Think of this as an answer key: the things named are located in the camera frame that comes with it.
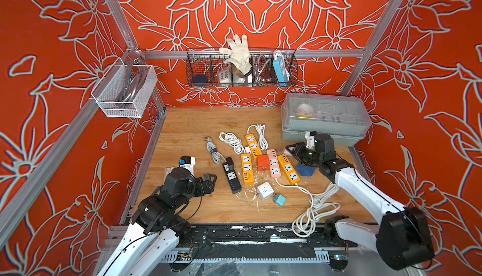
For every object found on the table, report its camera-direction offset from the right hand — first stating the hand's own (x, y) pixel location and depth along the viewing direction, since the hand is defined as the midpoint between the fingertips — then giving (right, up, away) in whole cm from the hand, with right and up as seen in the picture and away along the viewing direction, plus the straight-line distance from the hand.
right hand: (283, 148), depth 81 cm
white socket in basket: (-27, +35, +13) cm, 46 cm away
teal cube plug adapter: (-1, -23, 0) cm, 23 cm away
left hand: (-32, -10, -10) cm, 35 cm away
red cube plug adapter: (-8, -8, +8) cm, 14 cm away
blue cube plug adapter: (+13, -12, +8) cm, 19 cm away
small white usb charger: (-15, -3, +16) cm, 22 cm away
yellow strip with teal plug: (-16, -11, +8) cm, 21 cm away
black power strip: (-23, -14, +6) cm, 28 cm away
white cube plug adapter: (-8, -19, -1) cm, 21 cm away
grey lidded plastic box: (+33, +14, +9) cm, 37 cm away
